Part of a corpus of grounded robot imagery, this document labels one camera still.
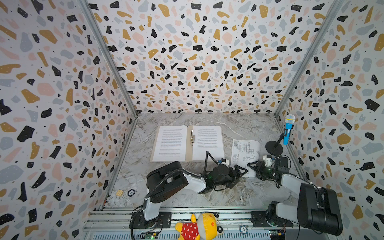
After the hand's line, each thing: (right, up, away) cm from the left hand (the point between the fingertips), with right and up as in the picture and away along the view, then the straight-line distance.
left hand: (248, 175), depth 77 cm
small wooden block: (-69, -11, +5) cm, 70 cm away
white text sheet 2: (-20, +17, +30) cm, 40 cm away
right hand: (+4, +3, +12) cm, 13 cm away
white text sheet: (-45, +13, +26) cm, 54 cm away
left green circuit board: (-48, -26, -6) cm, 55 cm away
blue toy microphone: (+25, +29, +7) cm, 39 cm away
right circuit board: (+12, -27, -5) cm, 30 cm away
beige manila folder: (-32, +7, +22) cm, 40 cm away
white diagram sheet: (+4, +8, +21) cm, 23 cm away
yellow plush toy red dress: (-22, -20, -11) cm, 32 cm away
